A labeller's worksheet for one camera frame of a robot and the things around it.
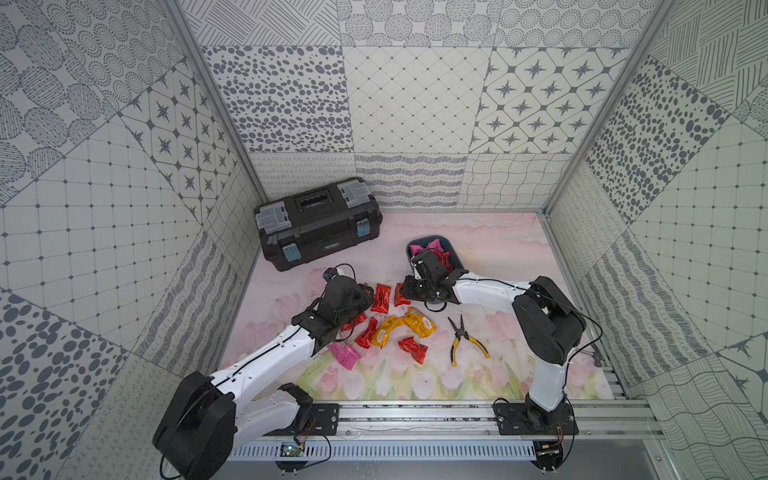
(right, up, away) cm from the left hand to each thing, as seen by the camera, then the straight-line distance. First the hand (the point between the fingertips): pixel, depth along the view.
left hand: (372, 286), depth 83 cm
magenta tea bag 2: (+20, +11, +21) cm, 31 cm away
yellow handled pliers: (+26, -15, +5) cm, 31 cm away
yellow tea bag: (+3, -14, +1) cm, 15 cm away
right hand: (+10, -4, +11) cm, 15 cm away
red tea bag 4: (+2, -6, +12) cm, 13 cm away
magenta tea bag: (-7, -19, -1) cm, 21 cm away
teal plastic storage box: (+16, +13, +22) cm, 30 cm away
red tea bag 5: (+8, -6, +9) cm, 14 cm away
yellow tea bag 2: (+14, -12, +5) cm, 19 cm away
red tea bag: (-2, -15, +3) cm, 16 cm away
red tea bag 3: (-4, -10, +6) cm, 13 cm away
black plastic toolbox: (-19, +19, +13) cm, 30 cm away
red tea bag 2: (+13, -18, +1) cm, 22 cm away
